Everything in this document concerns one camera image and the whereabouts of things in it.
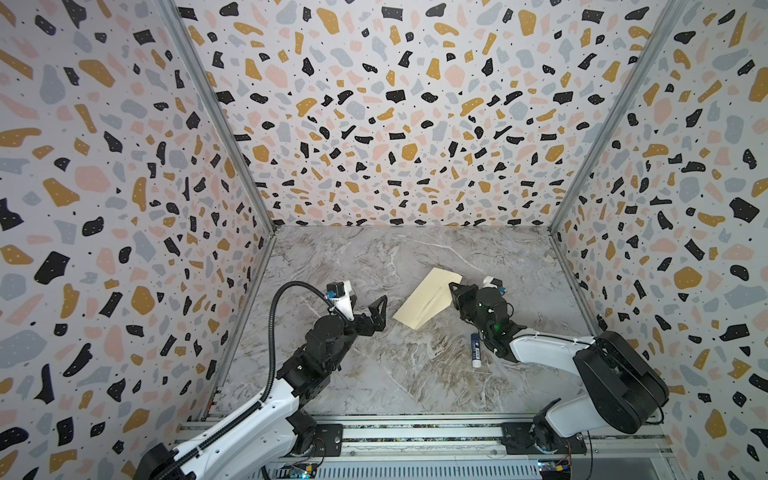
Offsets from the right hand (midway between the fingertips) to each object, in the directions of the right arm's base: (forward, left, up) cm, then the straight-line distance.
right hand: (444, 277), depth 85 cm
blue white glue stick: (-15, -10, -15) cm, 24 cm away
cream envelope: (-3, +3, -6) cm, 8 cm away
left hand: (-10, +19, +7) cm, 23 cm away
